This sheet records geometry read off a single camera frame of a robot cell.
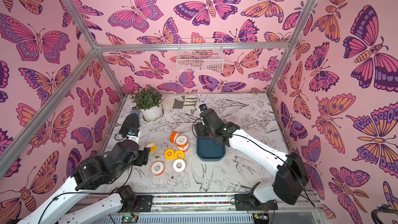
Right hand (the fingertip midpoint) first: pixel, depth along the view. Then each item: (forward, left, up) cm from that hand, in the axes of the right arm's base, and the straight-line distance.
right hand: (199, 126), depth 80 cm
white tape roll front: (-15, +11, -16) cm, 24 cm away
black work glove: (+12, +46, -16) cm, 50 cm away
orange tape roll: (0, +16, -13) cm, 20 cm away
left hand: (-14, +24, +3) cm, 27 cm away
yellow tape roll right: (-8, +12, -18) cm, 23 cm away
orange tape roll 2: (-5, +9, -17) cm, 19 cm away
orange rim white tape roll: (-16, +23, -19) cm, 33 cm away
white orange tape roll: (-1, +11, -15) cm, 18 cm away
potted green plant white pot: (+16, +30, +1) cm, 34 cm away
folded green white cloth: (+32, +16, -18) cm, 40 cm away
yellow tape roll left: (-8, +17, -17) cm, 26 cm away
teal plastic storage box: (-6, -5, -16) cm, 18 cm away
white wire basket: (+43, +1, +14) cm, 45 cm away
